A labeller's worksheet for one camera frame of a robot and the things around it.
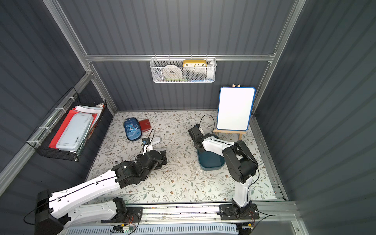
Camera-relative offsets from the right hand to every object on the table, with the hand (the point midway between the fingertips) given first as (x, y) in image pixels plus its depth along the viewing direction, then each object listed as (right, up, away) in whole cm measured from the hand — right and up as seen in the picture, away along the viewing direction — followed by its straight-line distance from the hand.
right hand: (211, 137), depth 96 cm
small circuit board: (-43, -41, -27) cm, 65 cm away
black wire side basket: (-77, +4, -34) cm, 84 cm away
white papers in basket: (-66, +17, -16) cm, 70 cm away
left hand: (-30, -6, -22) cm, 37 cm away
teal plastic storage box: (-2, -14, -7) cm, 15 cm away
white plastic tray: (-67, +5, -29) cm, 74 cm away
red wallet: (-49, +8, +14) cm, 51 cm away
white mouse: (-60, -15, -5) cm, 62 cm away
